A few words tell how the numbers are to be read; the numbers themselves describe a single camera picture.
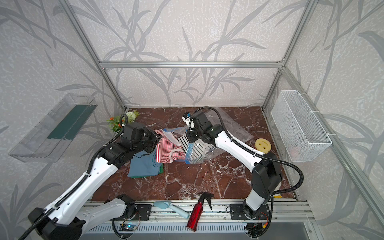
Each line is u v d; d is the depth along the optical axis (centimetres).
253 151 47
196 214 72
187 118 71
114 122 90
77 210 41
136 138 54
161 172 86
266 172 43
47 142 64
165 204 75
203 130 61
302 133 62
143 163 88
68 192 40
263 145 96
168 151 77
